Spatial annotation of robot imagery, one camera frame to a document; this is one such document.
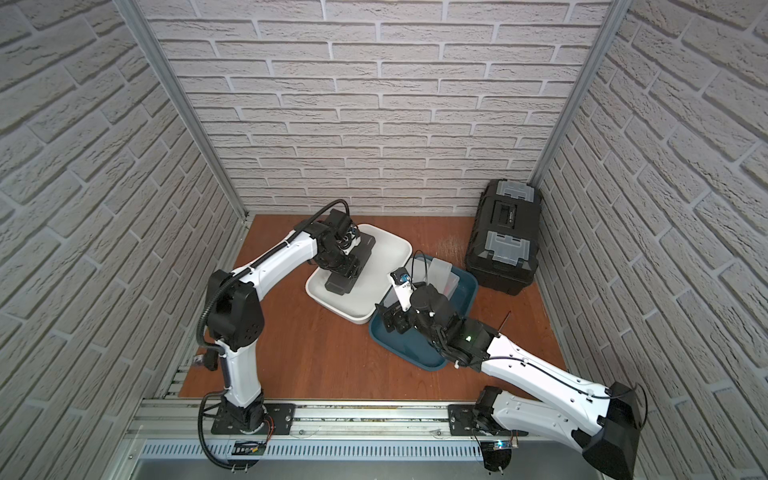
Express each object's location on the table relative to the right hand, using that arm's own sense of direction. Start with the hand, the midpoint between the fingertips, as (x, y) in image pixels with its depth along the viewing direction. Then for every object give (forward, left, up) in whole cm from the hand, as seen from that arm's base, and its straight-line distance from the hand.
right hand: (395, 296), depth 73 cm
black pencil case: (+11, +16, -10) cm, 22 cm away
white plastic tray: (+29, +1, -19) cm, 35 cm away
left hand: (+16, +12, -9) cm, 22 cm away
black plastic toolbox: (+16, -34, -5) cm, 37 cm away
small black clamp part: (-6, +53, -19) cm, 56 cm away
